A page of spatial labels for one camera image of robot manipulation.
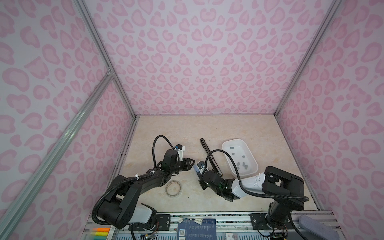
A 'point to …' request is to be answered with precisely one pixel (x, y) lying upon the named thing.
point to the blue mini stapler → (196, 169)
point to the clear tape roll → (173, 188)
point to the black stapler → (212, 160)
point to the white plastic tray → (245, 161)
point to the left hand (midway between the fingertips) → (194, 159)
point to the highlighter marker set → (100, 233)
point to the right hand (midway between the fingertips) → (199, 172)
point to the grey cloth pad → (324, 230)
